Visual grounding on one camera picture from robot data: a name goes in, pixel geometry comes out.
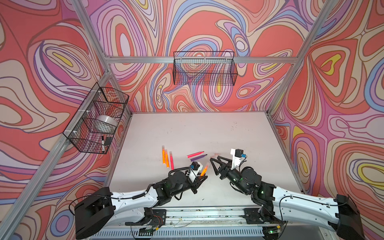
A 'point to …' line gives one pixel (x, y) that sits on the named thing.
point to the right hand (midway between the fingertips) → (213, 162)
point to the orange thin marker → (204, 170)
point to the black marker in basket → (103, 144)
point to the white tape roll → (107, 121)
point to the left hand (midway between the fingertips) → (208, 176)
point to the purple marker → (197, 158)
